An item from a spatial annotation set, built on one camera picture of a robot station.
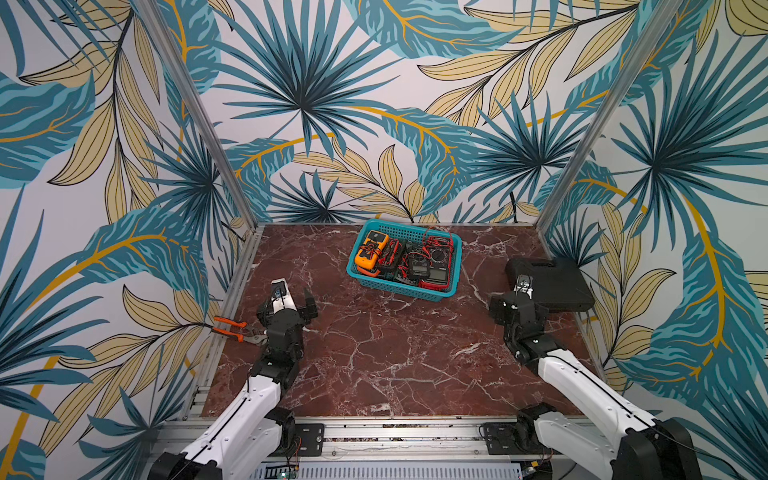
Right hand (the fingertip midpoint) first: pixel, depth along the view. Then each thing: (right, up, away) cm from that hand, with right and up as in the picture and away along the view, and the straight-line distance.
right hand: (518, 302), depth 84 cm
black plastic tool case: (+20, +3, +15) cm, 26 cm away
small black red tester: (-36, +13, +8) cm, 39 cm away
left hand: (-64, +2, -3) cm, 64 cm away
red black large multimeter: (-19, +15, +16) cm, 29 cm away
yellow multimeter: (-44, +12, +10) cm, 46 cm away
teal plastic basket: (-29, +20, +22) cm, 42 cm away
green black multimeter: (-29, +9, +7) cm, 31 cm away
